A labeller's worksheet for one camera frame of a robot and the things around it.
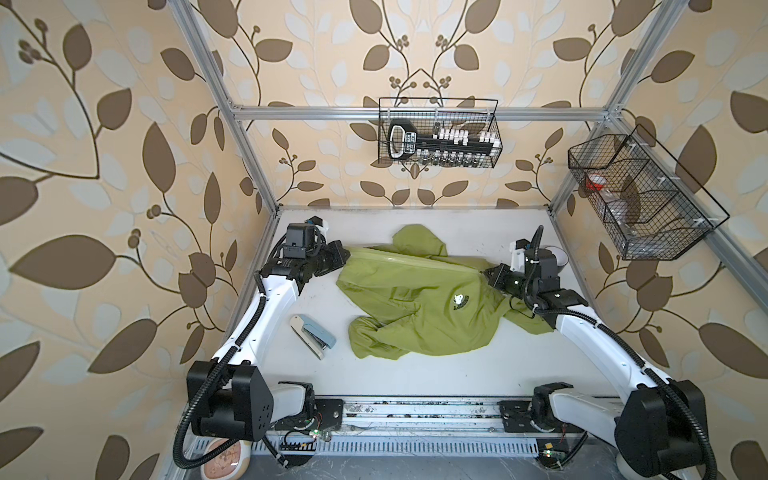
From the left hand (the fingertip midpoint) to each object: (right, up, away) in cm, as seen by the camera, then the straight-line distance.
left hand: (349, 249), depth 81 cm
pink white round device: (-25, -48, -14) cm, 56 cm away
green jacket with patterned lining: (+17, -15, +10) cm, 25 cm away
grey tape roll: (+70, -3, +21) cm, 73 cm away
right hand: (+39, -7, +3) cm, 39 cm away
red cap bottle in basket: (+67, +18, 0) cm, 70 cm away
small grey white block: (-12, -25, +6) cm, 29 cm away
